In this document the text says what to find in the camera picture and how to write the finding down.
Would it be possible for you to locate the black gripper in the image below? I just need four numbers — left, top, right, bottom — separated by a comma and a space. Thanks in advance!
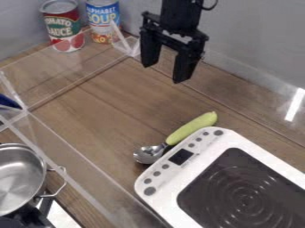
140, 11, 208, 84

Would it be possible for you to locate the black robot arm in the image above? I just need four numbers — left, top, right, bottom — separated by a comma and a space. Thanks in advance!
139, 0, 218, 84

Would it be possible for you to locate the white and black stove top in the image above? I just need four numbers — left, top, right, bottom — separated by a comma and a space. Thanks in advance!
133, 126, 305, 228

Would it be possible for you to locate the alphabet soup can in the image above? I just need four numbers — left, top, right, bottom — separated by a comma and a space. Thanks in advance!
85, 0, 120, 44

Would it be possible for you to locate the tomato sauce can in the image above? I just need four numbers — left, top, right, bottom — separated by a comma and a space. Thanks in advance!
38, 0, 84, 53

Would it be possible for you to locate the clear acrylic divider strip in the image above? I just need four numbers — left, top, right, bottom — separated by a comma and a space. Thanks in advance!
0, 71, 129, 228

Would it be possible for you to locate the blue object at left edge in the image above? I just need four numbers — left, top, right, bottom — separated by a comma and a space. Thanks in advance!
0, 94, 21, 110

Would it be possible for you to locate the stainless steel pot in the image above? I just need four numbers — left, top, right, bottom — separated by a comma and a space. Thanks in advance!
0, 143, 67, 216

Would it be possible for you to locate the clear acrylic corner bracket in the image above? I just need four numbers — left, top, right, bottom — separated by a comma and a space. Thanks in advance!
109, 21, 143, 58

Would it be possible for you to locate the green handled metal spoon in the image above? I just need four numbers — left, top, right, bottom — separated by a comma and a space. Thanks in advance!
133, 111, 218, 165

